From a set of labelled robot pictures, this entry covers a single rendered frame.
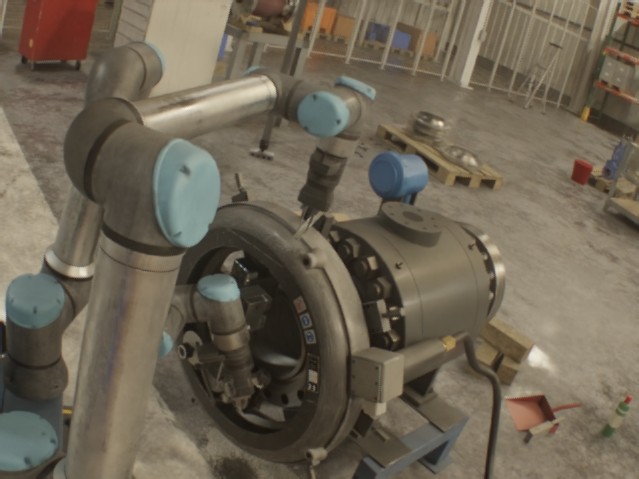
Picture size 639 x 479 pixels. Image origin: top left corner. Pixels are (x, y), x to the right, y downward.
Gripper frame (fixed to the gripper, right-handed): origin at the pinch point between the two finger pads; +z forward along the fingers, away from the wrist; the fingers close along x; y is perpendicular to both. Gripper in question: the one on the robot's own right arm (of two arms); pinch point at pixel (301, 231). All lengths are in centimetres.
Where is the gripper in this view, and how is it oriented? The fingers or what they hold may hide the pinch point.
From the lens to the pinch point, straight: 148.1
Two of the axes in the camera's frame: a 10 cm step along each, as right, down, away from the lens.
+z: -3.0, 8.4, 4.5
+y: 3.0, -3.6, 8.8
